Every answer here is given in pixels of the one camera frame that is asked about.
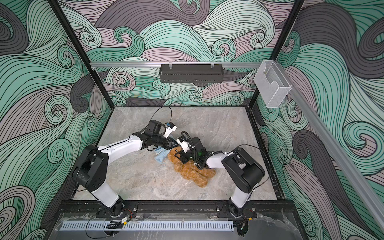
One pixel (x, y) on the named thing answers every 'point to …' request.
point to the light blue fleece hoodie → (161, 153)
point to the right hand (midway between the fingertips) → (176, 154)
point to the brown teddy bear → (189, 169)
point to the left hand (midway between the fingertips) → (177, 143)
